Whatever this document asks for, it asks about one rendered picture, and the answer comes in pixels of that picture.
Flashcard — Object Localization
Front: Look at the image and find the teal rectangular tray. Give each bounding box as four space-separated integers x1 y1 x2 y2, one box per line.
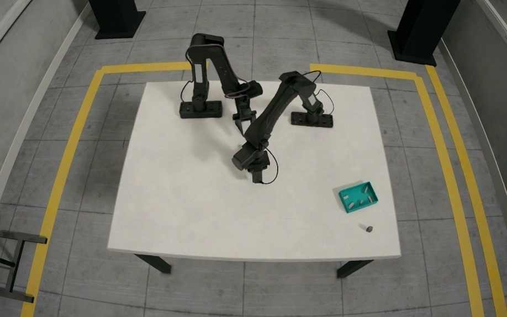
339 181 379 214

